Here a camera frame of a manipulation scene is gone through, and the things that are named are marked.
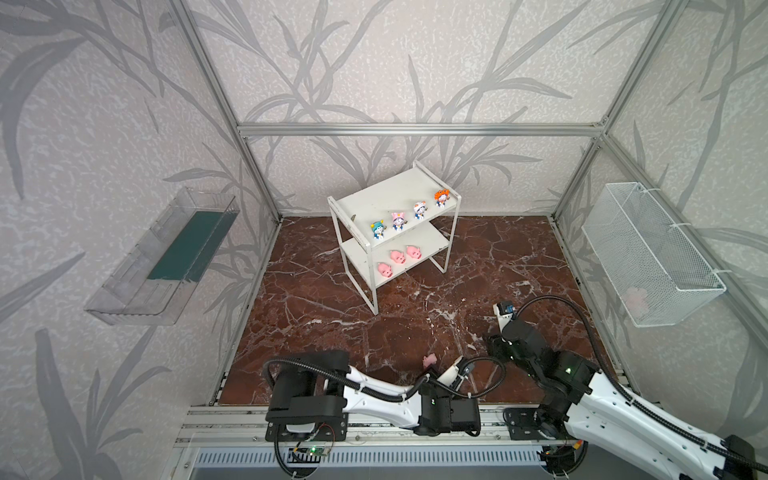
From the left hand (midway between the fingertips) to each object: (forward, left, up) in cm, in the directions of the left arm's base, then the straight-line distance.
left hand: (447, 372), depth 80 cm
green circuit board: (-17, +33, -2) cm, 38 cm away
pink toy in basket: (+13, -47, +17) cm, 51 cm away
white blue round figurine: (+29, +8, +33) cm, 45 cm away
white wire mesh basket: (+12, -42, +31) cm, 54 cm away
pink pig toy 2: (+28, +14, +14) cm, 34 cm away
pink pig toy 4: (+4, +5, -1) cm, 6 cm away
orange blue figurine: (+34, +2, +33) cm, 47 cm away
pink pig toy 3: (+30, +9, +15) cm, 34 cm away
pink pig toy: (+23, +17, +15) cm, 33 cm away
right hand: (+11, -12, +7) cm, 18 cm away
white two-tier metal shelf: (+27, +16, +30) cm, 43 cm away
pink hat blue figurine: (+26, +14, +32) cm, 43 cm away
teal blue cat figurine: (+23, +18, +33) cm, 44 cm away
